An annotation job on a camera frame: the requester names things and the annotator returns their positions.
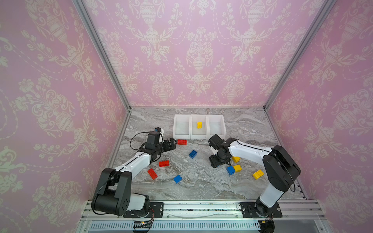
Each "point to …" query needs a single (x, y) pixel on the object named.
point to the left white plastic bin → (182, 126)
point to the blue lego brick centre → (193, 154)
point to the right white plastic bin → (215, 124)
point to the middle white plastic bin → (198, 133)
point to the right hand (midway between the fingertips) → (216, 162)
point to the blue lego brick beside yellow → (230, 170)
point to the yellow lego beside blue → (237, 168)
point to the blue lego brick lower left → (178, 178)
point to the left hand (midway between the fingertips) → (172, 143)
